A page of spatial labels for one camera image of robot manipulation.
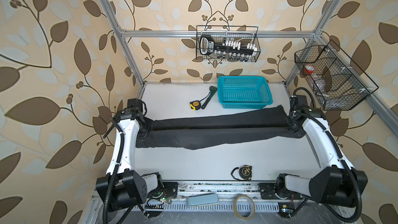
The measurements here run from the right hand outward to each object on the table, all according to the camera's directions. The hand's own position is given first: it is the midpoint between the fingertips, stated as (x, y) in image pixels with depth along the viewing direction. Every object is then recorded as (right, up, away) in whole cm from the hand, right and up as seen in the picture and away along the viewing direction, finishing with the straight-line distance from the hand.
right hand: (295, 127), depth 78 cm
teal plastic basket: (-17, +19, +37) cm, 45 cm away
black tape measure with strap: (-26, -23, -1) cm, 35 cm away
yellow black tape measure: (-53, +10, +26) cm, 60 cm away
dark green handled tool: (-41, +22, +36) cm, 59 cm away
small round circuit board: (-9, -38, -8) cm, 40 cm away
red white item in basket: (+9, +29, +2) cm, 30 cm away
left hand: (-75, 0, -1) cm, 75 cm away
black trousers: (-48, -2, -2) cm, 48 cm away
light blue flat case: (-48, -32, -8) cm, 58 cm away
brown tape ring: (-25, -33, -12) cm, 43 cm away
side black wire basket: (+17, +22, -6) cm, 28 cm away
